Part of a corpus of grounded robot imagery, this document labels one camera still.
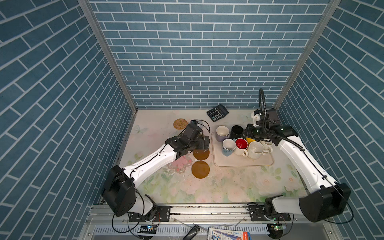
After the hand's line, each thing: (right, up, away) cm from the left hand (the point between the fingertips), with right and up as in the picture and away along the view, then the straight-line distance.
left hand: (204, 141), depth 81 cm
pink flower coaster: (-14, -15, +10) cm, 23 cm away
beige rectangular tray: (+10, -14, +12) cm, 21 cm away
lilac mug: (+13, +3, +23) cm, 27 cm away
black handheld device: (-6, -39, -16) cm, 42 cm away
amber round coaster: (-2, -18, +8) cm, 20 cm away
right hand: (+20, +7, -2) cm, 21 cm away
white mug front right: (+34, -7, +13) cm, 37 cm away
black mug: (+22, +4, +17) cm, 28 cm away
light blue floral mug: (+15, -4, +11) cm, 19 cm away
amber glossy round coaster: (-2, -11, +15) cm, 18 cm away
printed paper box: (+4, -41, -13) cm, 43 cm away
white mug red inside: (+24, -5, +15) cm, 29 cm away
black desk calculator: (+12, +18, +34) cm, 40 cm away
